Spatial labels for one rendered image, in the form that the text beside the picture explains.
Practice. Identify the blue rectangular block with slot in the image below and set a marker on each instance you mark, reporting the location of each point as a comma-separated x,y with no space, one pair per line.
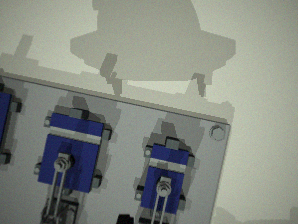
167,162
79,137

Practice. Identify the light grey fixture plate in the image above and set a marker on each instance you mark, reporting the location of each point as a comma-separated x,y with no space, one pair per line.
120,162

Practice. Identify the dark blue rectangular plate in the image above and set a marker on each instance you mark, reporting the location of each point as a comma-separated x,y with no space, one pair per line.
5,102

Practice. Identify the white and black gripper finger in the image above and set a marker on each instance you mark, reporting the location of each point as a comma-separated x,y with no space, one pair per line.
125,219

